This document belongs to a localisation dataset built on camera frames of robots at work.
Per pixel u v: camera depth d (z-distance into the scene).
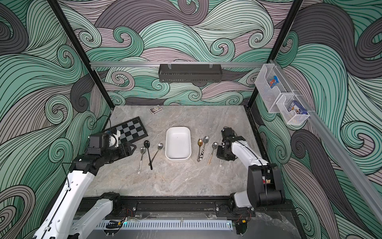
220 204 0.75
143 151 0.94
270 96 0.83
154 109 1.18
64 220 0.39
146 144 0.97
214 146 0.95
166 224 0.70
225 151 0.74
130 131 1.00
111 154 0.60
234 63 0.96
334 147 0.51
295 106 0.66
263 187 0.42
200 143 0.98
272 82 0.83
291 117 0.68
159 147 0.95
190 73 0.95
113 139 0.61
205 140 0.98
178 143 0.97
